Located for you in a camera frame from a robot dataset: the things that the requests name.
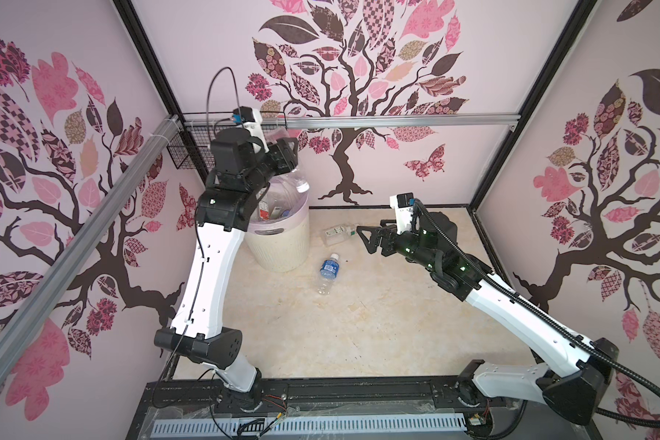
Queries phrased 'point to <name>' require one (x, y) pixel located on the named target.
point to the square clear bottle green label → (338, 234)
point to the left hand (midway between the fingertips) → (291, 147)
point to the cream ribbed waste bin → (284, 251)
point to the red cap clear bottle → (264, 210)
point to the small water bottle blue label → (329, 269)
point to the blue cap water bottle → (278, 213)
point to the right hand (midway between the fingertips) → (371, 222)
